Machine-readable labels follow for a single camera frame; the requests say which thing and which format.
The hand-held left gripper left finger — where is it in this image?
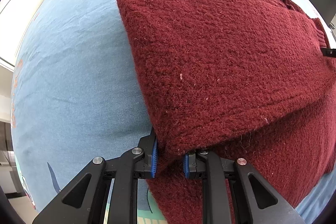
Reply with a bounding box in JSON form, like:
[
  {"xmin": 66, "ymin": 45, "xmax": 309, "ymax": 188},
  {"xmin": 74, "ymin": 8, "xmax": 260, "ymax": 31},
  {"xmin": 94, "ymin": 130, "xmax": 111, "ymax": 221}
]
[{"xmin": 32, "ymin": 127, "xmax": 158, "ymax": 224}]

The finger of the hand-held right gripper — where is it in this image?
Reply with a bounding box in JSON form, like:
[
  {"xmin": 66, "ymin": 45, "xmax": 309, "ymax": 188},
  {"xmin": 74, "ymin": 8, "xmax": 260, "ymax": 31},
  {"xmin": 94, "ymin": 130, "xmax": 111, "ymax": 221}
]
[{"xmin": 321, "ymin": 48, "xmax": 336, "ymax": 59}]

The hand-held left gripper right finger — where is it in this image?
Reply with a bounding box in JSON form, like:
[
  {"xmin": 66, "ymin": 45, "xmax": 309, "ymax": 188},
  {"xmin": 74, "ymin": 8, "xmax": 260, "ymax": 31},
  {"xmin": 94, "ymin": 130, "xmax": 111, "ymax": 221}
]
[{"xmin": 183, "ymin": 150, "xmax": 306, "ymax": 224}]

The dark red knit sweater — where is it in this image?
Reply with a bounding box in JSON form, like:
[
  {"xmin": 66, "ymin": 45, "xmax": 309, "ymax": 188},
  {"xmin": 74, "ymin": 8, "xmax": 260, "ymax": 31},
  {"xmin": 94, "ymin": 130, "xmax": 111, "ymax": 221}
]
[{"xmin": 115, "ymin": 0, "xmax": 336, "ymax": 224}]

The blue cartoon print bed sheet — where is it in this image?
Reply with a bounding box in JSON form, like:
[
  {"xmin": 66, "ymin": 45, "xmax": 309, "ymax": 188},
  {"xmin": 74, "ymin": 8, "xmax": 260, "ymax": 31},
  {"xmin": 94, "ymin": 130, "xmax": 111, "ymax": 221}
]
[{"xmin": 10, "ymin": 0, "xmax": 336, "ymax": 224}]

